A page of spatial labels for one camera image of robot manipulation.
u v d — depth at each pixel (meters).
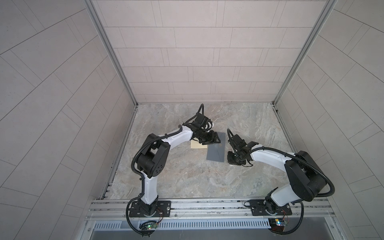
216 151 0.91
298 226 0.65
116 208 0.71
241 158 0.65
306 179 0.43
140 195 0.57
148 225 0.65
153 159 0.49
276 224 0.68
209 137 0.78
